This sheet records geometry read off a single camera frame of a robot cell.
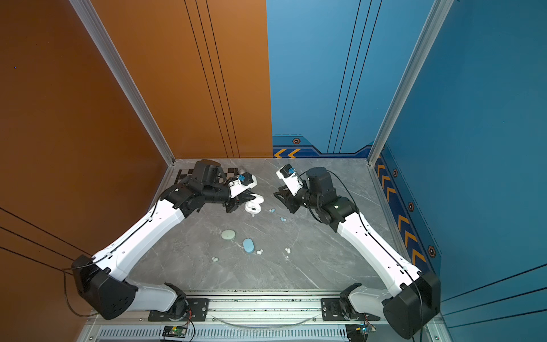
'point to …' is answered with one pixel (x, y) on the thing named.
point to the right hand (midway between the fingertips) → (277, 191)
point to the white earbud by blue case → (259, 252)
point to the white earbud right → (288, 249)
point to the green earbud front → (215, 259)
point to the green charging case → (228, 234)
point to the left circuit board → (174, 331)
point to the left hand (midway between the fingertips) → (253, 192)
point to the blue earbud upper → (272, 210)
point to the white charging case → (253, 206)
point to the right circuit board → (357, 333)
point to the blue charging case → (248, 245)
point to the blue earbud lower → (283, 219)
